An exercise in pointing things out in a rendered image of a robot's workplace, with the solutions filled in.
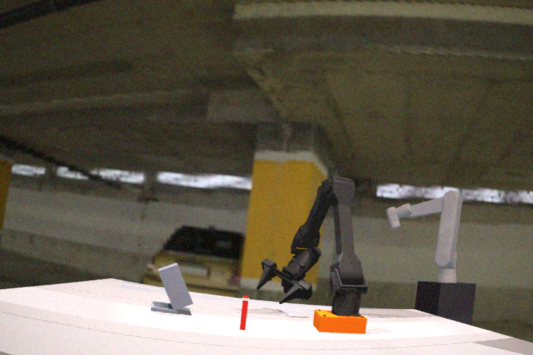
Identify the red peg with white band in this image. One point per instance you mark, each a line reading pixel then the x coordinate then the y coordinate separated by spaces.
pixel 244 313

